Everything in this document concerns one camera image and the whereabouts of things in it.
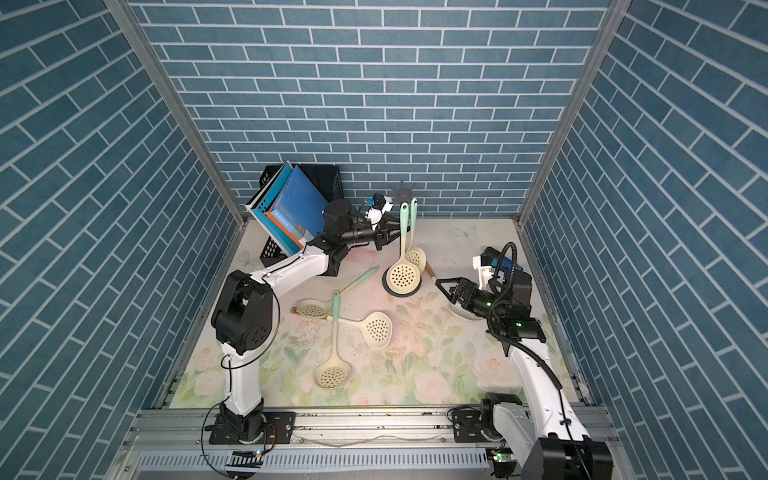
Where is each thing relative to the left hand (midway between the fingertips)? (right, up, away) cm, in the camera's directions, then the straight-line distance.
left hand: (413, 229), depth 81 cm
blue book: (-38, +10, +20) cm, 44 cm away
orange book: (-36, -1, +9) cm, 37 cm away
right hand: (+9, -16, -4) cm, 19 cm away
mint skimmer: (-3, -14, +8) cm, 17 cm away
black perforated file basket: (-29, +17, +24) cm, 41 cm away
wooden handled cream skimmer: (-11, -29, +8) cm, 32 cm away
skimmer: (+1, -8, +10) cm, 13 cm away
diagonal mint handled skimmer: (-30, -25, +13) cm, 41 cm away
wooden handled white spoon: (+15, -25, +13) cm, 31 cm away
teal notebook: (-45, +6, +3) cm, 45 cm away
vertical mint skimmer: (-21, -40, 0) cm, 45 cm away
